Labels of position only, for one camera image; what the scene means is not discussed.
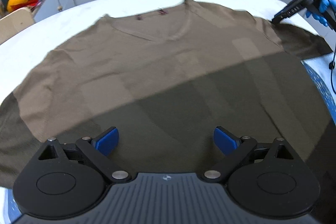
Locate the blue patterned table mat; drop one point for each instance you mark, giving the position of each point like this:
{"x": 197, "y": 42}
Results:
{"x": 324, "y": 79}

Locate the red item on cabinet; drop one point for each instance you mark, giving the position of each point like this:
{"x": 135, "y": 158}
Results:
{"x": 31, "y": 4}

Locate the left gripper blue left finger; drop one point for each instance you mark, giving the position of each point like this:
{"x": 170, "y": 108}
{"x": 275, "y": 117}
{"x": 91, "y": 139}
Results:
{"x": 95, "y": 151}

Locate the blue gloved right hand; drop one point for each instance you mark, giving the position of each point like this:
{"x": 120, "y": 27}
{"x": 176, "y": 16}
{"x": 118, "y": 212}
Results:
{"x": 323, "y": 6}

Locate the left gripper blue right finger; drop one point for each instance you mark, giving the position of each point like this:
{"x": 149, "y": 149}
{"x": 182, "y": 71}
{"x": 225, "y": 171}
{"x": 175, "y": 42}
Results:
{"x": 237, "y": 152}

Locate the brown two-tone sweater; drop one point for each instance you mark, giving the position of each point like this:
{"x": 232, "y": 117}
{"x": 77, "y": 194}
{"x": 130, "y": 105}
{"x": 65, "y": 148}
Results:
{"x": 166, "y": 79}

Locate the beige cardboard box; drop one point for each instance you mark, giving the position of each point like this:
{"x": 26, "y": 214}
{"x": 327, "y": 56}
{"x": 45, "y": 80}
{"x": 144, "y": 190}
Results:
{"x": 14, "y": 23}

